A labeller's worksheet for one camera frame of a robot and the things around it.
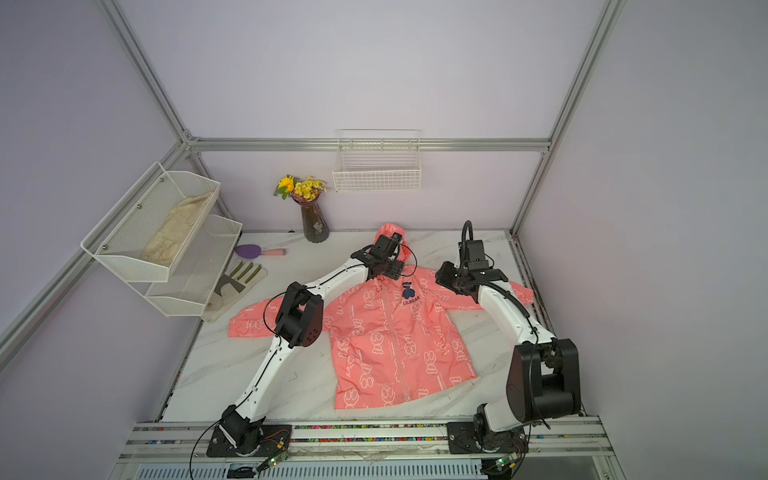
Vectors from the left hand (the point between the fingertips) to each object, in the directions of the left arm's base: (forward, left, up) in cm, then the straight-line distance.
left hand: (390, 264), depth 106 cm
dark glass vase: (+14, +29, +6) cm, 33 cm away
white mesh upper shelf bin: (-12, +65, +28) cm, 72 cm away
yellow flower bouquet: (+16, +29, +20) cm, 39 cm away
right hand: (-14, -16, +10) cm, 24 cm away
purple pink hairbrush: (+9, +54, -3) cm, 55 cm away
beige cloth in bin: (-13, +59, +27) cm, 66 cm away
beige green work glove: (-5, +55, -2) cm, 56 cm away
